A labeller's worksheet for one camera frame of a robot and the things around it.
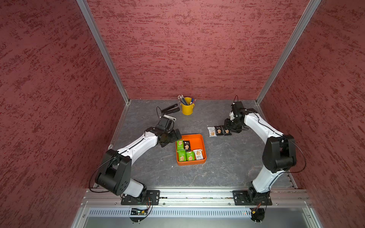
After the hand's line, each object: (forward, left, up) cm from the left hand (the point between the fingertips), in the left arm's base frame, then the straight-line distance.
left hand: (175, 141), depth 87 cm
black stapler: (+33, +5, -6) cm, 34 cm away
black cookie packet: (+13, -31, -6) cm, 34 cm away
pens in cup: (+30, -3, +7) cm, 31 cm away
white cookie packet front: (-6, -15, -5) cm, 17 cm away
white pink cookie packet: (+12, -25, -7) cm, 29 cm away
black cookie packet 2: (0, -7, -6) cm, 9 cm away
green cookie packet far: (-1, -3, -5) cm, 5 cm away
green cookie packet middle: (-7, -9, -6) cm, 13 cm away
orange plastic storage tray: (+3, -14, -8) cm, 17 cm away
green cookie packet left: (-7, -4, -5) cm, 10 cm away
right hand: (+7, -33, +1) cm, 34 cm away
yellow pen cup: (+29, -7, -3) cm, 30 cm away
